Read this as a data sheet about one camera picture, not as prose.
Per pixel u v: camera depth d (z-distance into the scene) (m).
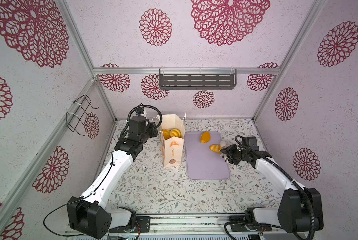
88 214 0.38
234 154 0.76
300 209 0.41
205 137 1.06
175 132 0.87
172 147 0.83
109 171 0.46
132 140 0.56
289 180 0.47
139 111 0.64
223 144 0.90
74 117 0.75
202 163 0.95
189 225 0.76
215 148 0.99
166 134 0.90
